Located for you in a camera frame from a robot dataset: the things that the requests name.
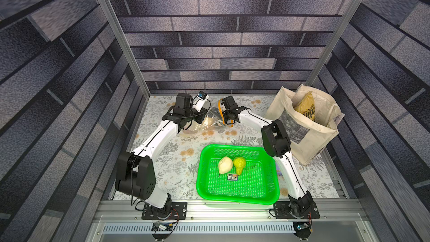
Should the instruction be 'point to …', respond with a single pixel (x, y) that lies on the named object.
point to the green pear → (239, 162)
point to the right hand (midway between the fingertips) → (208, 118)
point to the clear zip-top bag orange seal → (214, 116)
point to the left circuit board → (161, 226)
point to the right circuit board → (302, 229)
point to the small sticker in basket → (232, 177)
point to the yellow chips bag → (306, 106)
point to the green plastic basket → (257, 182)
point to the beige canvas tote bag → (308, 138)
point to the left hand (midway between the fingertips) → (207, 108)
